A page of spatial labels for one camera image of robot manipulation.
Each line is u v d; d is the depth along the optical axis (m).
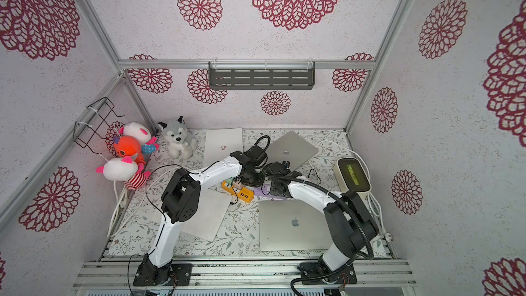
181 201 0.55
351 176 0.95
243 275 0.75
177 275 0.73
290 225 0.85
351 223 0.45
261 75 0.99
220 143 1.13
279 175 0.72
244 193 0.92
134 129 0.94
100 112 0.80
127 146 0.88
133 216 0.87
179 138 0.96
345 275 0.72
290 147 1.15
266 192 0.92
